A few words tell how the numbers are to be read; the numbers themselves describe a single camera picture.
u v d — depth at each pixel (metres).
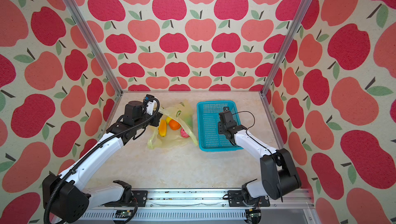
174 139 0.95
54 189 0.38
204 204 0.73
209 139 0.96
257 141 0.52
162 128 0.95
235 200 0.73
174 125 0.96
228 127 0.68
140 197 0.75
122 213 0.72
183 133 0.93
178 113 0.79
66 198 0.39
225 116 0.69
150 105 0.69
